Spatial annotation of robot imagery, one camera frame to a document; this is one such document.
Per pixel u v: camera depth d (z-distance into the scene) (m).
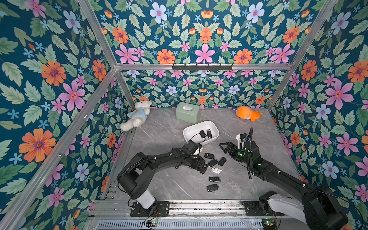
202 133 1.04
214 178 0.82
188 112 1.08
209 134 1.02
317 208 0.41
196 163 0.78
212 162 0.89
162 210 0.73
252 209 0.73
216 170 0.86
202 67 0.93
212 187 0.80
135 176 0.45
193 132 1.04
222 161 0.90
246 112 1.07
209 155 0.93
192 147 0.72
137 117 1.05
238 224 0.70
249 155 0.63
